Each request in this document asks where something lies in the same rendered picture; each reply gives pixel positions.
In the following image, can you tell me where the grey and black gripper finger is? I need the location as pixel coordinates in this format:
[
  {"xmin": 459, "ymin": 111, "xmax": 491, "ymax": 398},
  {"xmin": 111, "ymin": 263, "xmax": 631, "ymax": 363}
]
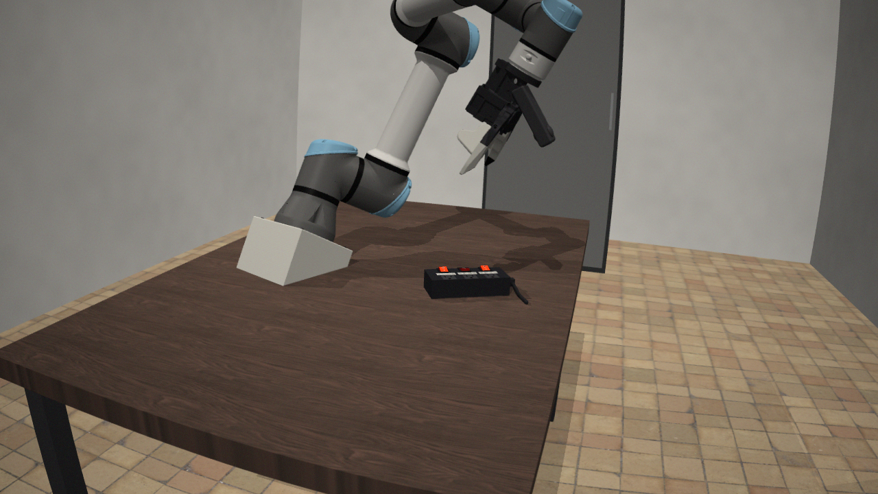
[
  {"xmin": 484, "ymin": 128, "xmax": 514, "ymax": 166},
  {"xmin": 457, "ymin": 112, "xmax": 510, "ymax": 175}
]

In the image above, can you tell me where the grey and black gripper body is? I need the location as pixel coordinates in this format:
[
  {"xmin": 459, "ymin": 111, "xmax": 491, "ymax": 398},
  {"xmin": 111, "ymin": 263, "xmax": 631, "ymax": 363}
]
[{"xmin": 465, "ymin": 58, "xmax": 541, "ymax": 135}]

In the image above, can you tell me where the black power strip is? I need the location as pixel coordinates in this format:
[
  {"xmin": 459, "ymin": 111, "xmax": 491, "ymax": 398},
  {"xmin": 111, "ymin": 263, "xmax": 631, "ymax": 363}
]
[{"xmin": 424, "ymin": 266, "xmax": 528, "ymax": 304}]

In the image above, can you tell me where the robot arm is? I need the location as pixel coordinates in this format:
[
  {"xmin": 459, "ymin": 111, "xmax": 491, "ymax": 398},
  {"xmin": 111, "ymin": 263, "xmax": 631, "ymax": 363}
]
[{"xmin": 274, "ymin": 0, "xmax": 582, "ymax": 242}]

